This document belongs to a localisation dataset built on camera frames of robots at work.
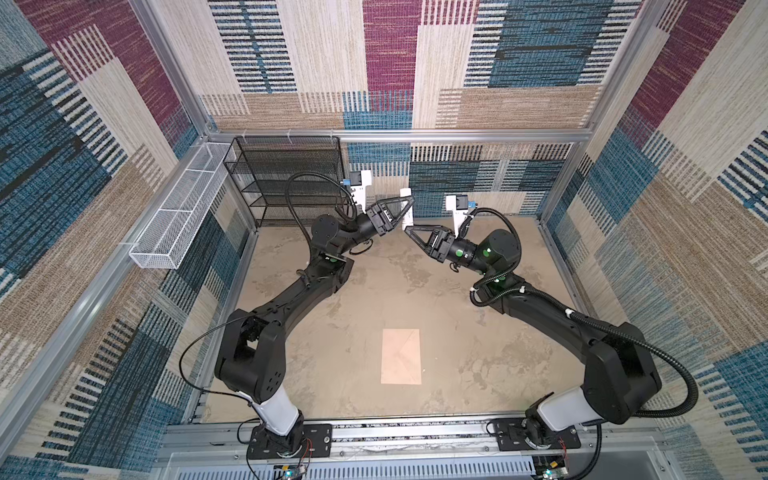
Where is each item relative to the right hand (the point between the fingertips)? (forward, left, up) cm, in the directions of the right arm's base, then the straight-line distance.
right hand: (404, 233), depth 66 cm
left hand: (+3, -3, +7) cm, 8 cm away
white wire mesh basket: (+16, +72, -19) cm, 77 cm away
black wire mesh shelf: (+45, +47, -13) cm, 66 cm away
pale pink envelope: (-13, +1, -38) cm, 40 cm away
